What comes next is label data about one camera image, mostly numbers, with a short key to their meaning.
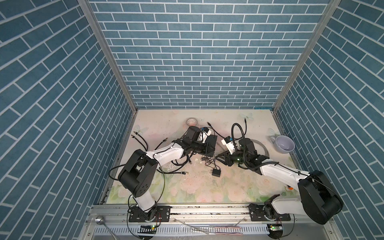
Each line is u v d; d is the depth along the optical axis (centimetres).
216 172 87
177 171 88
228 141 76
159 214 73
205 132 79
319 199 42
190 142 70
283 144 99
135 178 46
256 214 74
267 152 96
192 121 112
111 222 71
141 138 104
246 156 67
